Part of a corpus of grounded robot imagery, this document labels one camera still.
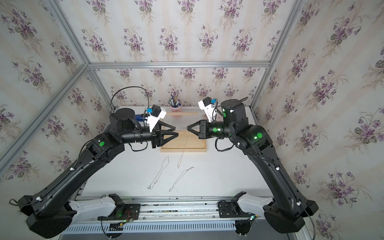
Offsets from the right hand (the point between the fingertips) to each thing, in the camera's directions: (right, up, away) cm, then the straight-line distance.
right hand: (191, 129), depth 56 cm
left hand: (-5, -2, +1) cm, 6 cm away
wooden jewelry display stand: (+1, -13, +45) cm, 47 cm away
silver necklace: (-17, -23, +34) cm, 45 cm away
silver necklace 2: (-5, -28, +30) cm, 41 cm away
